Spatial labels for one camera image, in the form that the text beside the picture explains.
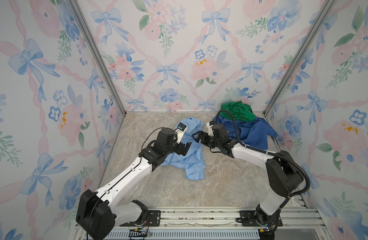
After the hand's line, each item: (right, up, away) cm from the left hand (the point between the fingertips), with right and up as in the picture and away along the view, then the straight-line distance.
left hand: (183, 136), depth 77 cm
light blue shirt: (+6, -16, +11) cm, 20 cm away
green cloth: (+41, +16, +29) cm, 53 cm away
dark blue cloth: (+47, +1, +20) cm, 51 cm away
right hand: (+7, 0, +12) cm, 14 cm away
